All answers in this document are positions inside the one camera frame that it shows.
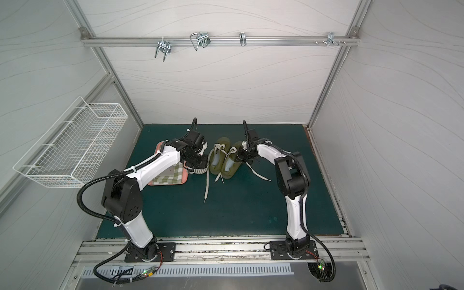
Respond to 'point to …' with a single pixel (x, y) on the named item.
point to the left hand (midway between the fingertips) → (206, 165)
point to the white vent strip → (194, 270)
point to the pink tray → (186, 176)
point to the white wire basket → (70, 148)
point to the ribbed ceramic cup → (198, 170)
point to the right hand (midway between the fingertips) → (235, 158)
